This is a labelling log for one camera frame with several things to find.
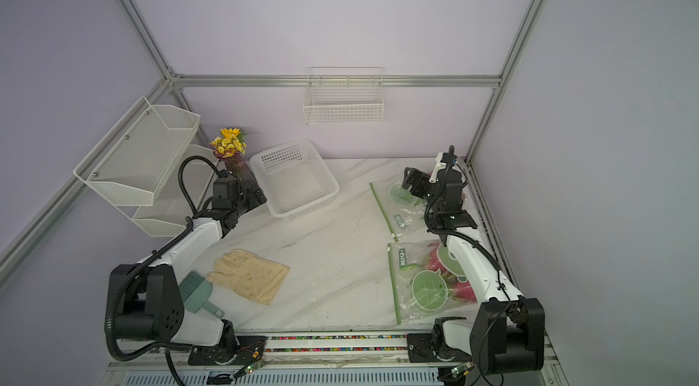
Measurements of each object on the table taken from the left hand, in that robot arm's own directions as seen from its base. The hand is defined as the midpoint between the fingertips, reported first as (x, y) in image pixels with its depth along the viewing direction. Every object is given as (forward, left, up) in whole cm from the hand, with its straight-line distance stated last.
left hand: (252, 198), depth 91 cm
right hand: (0, -55, +10) cm, 56 cm away
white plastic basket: (+21, -9, -13) cm, 26 cm away
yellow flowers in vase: (+15, +9, +10) cm, 20 cm away
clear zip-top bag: (+3, -54, -12) cm, 55 cm away
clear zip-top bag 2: (-29, -56, -9) cm, 63 cm away
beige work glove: (-22, -1, -13) cm, 26 cm away
